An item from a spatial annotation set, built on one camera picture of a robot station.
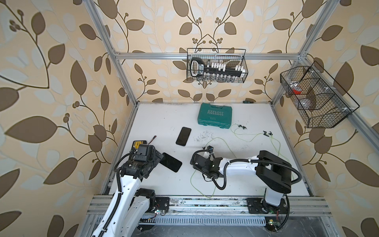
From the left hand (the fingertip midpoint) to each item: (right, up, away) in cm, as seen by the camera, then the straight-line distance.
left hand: (154, 158), depth 79 cm
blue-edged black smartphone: (+14, +9, +23) cm, 29 cm away
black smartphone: (+7, -6, +13) cm, 16 cm away
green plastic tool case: (+37, +24, +29) cm, 53 cm away
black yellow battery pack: (-17, +5, +18) cm, 25 cm away
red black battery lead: (-7, +7, +20) cm, 23 cm away
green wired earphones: (+59, +8, +22) cm, 64 cm away
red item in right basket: (+78, +37, +2) cm, 87 cm away
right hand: (+22, -6, +10) cm, 25 cm away
